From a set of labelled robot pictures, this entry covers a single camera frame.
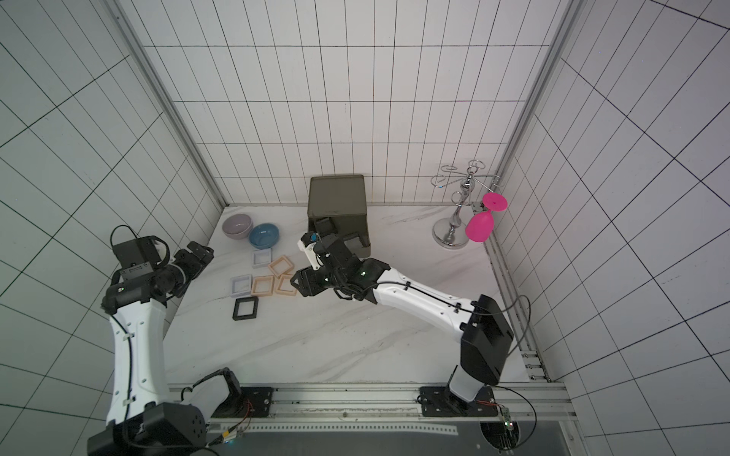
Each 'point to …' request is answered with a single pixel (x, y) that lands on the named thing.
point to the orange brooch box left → (262, 285)
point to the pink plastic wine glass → (480, 225)
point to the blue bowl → (264, 236)
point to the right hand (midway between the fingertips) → (291, 283)
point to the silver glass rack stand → (451, 233)
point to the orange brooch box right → (284, 286)
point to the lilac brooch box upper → (261, 258)
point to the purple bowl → (238, 226)
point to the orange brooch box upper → (280, 266)
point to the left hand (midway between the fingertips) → (207, 270)
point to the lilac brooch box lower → (241, 285)
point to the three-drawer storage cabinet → (337, 205)
